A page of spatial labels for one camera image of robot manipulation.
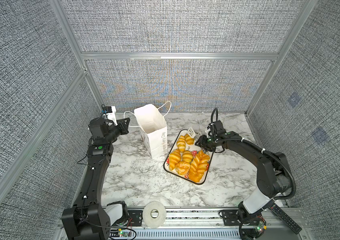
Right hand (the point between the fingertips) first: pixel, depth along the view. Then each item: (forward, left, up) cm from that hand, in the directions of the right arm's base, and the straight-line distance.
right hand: (197, 144), depth 91 cm
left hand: (+1, +37, +22) cm, 43 cm away
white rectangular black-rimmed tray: (+12, +16, -8) cm, 21 cm away
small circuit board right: (-41, -25, -7) cm, 49 cm away
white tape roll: (-40, +25, -8) cm, 47 cm away
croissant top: (+6, +4, -5) cm, 9 cm away
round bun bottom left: (-13, +10, -4) cm, 17 cm away
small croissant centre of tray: (-5, +6, -6) cm, 10 cm away
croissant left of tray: (-7, +14, -4) cm, 16 cm away
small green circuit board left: (-44, +39, -9) cm, 59 cm away
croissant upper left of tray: (+4, +10, -5) cm, 11 cm away
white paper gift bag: (+15, +28, -2) cm, 32 cm away
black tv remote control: (-38, -39, -8) cm, 55 cm away
